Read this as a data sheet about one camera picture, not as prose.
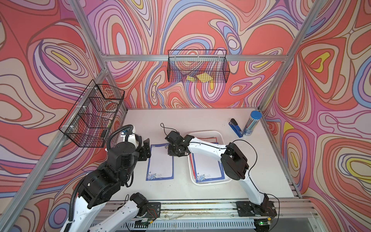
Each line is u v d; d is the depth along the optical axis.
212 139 1.01
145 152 0.54
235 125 1.05
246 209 0.72
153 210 0.72
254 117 0.90
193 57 0.88
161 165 0.89
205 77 0.91
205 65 0.92
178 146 0.69
